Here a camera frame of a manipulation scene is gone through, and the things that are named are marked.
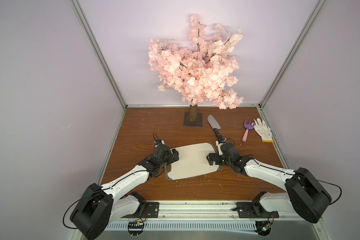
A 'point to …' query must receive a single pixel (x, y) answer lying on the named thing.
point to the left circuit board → (135, 228)
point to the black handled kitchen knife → (215, 126)
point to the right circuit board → (263, 228)
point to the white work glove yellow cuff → (264, 130)
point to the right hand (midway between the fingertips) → (214, 153)
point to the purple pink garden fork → (248, 126)
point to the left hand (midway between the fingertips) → (174, 154)
